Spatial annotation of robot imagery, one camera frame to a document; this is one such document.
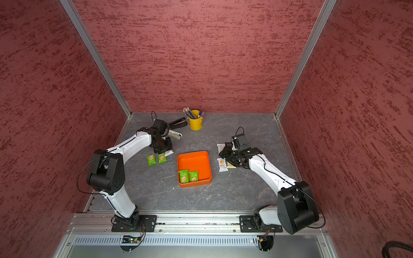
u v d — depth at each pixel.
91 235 0.71
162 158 0.95
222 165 0.93
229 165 0.93
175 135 1.06
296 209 0.42
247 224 0.74
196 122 1.07
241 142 0.67
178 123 1.13
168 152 0.90
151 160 0.95
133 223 0.66
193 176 0.88
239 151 0.66
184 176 0.87
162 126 0.77
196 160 0.97
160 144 0.79
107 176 0.48
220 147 1.01
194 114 1.07
